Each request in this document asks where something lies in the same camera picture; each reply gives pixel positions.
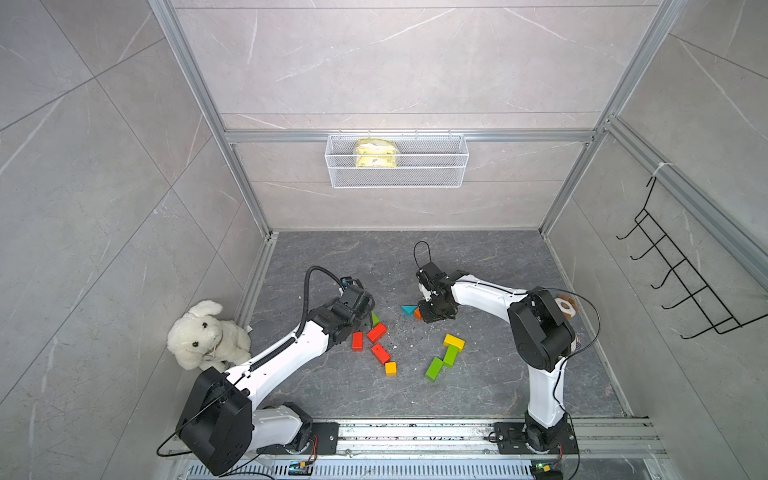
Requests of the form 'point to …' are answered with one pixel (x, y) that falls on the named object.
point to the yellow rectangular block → (454, 342)
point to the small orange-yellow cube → (390, 369)
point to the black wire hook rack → (724, 322)
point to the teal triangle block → (408, 310)
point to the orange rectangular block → (418, 314)
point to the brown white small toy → (567, 306)
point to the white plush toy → (199, 338)
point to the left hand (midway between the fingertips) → (363, 311)
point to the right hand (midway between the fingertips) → (429, 316)
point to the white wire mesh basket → (424, 161)
